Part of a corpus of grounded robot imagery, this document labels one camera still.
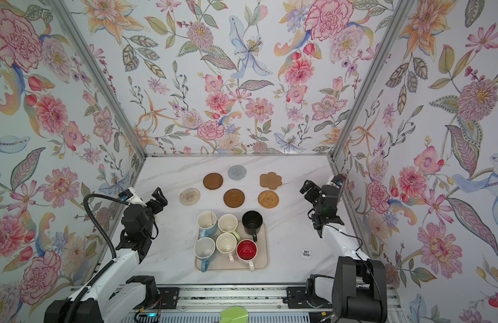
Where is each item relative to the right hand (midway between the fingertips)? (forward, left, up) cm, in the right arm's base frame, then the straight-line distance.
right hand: (312, 182), depth 88 cm
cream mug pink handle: (-23, +37, -12) cm, 45 cm away
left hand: (-8, +65, +4) cm, 65 cm away
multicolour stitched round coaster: (+1, +58, -16) cm, 60 cm away
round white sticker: (-25, +3, -16) cm, 30 cm away
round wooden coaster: (+11, +48, -15) cm, 51 cm away
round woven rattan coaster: (+1, +18, -16) cm, 24 cm away
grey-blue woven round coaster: (+19, +35, -16) cm, 43 cm away
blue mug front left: (-25, +45, -13) cm, 54 cm away
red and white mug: (-25, +28, -15) cm, 41 cm away
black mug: (-13, +26, -13) cm, 32 cm away
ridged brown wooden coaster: (+1, +36, -15) cm, 39 cm away
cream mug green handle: (-15, +36, -11) cm, 41 cm away
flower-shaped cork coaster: (+14, +17, -17) cm, 27 cm away
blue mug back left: (-14, +46, -11) cm, 50 cm away
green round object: (-47, +31, -15) cm, 59 cm away
